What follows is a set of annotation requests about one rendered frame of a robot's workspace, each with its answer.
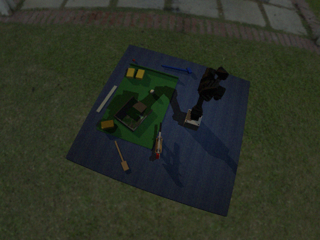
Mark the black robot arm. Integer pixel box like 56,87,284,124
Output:
190,68,226,121

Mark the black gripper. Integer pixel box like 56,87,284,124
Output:
199,66,229,102

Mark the green rectangular mat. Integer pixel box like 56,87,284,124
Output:
96,66,178,150

